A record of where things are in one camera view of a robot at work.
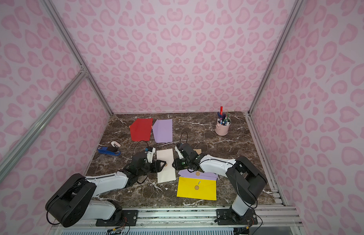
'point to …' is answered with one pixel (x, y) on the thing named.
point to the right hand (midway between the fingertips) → (173, 165)
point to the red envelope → (140, 129)
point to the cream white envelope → (168, 173)
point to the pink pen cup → (222, 126)
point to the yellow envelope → (197, 188)
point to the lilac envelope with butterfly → (163, 130)
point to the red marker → (221, 110)
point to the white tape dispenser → (115, 144)
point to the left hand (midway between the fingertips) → (163, 161)
